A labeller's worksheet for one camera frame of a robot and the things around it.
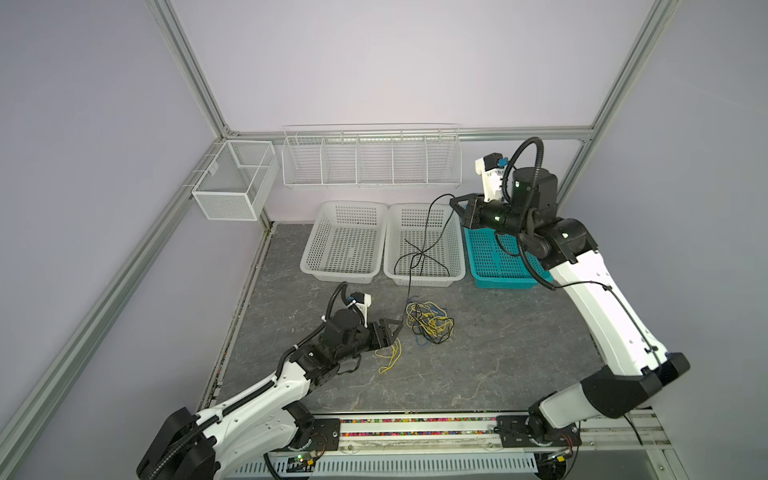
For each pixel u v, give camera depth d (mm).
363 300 737
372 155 1013
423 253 1106
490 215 569
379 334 685
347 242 1152
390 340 697
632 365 397
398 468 771
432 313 896
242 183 1054
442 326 898
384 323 706
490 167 559
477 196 587
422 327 890
